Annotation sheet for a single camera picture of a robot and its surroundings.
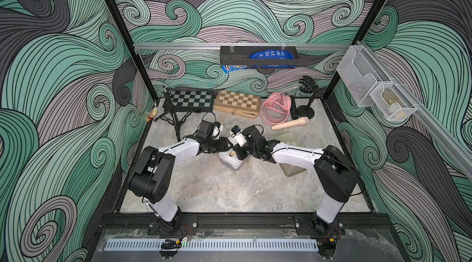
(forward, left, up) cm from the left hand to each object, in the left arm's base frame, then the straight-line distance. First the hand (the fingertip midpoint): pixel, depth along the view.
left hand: (228, 147), depth 91 cm
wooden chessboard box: (+30, -9, 0) cm, 31 cm away
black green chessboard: (+34, +24, -1) cm, 41 cm away
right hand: (-1, -4, +1) cm, 4 cm away
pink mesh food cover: (+30, -30, -4) cm, 43 cm away
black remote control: (+29, -40, -2) cm, 49 cm away
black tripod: (+14, +29, +8) cm, 33 cm away
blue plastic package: (+36, -22, +31) cm, 52 cm away
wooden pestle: (+19, -44, -2) cm, 48 cm away
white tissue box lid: (-7, -2, +3) cm, 8 cm away
